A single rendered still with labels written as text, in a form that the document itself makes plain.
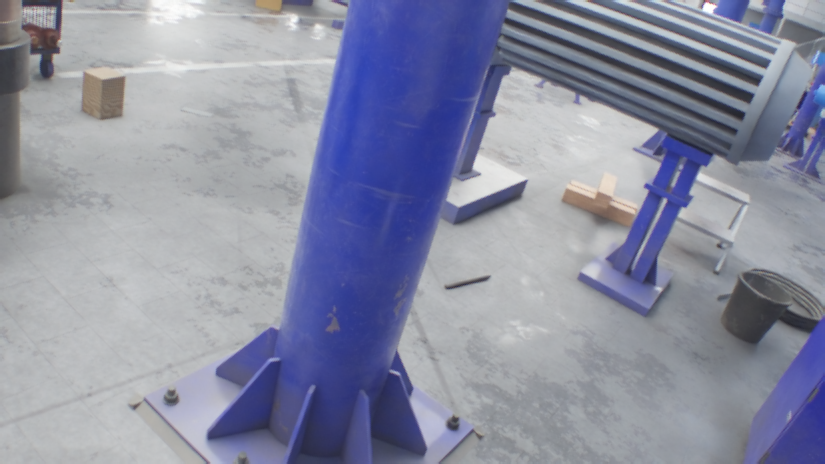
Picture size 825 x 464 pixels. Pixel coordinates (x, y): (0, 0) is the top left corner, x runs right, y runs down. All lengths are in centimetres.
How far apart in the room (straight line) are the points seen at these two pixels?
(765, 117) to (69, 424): 284
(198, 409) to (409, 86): 111
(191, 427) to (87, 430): 28
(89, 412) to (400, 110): 121
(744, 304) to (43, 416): 310
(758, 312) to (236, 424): 262
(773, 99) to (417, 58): 203
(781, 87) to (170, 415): 267
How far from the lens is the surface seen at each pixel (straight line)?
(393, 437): 184
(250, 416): 175
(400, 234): 133
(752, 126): 292
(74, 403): 191
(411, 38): 118
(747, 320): 347
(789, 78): 299
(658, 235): 331
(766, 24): 1313
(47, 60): 439
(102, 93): 371
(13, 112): 280
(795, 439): 229
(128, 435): 182
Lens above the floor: 137
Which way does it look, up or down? 26 degrees down
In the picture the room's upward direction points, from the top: 17 degrees clockwise
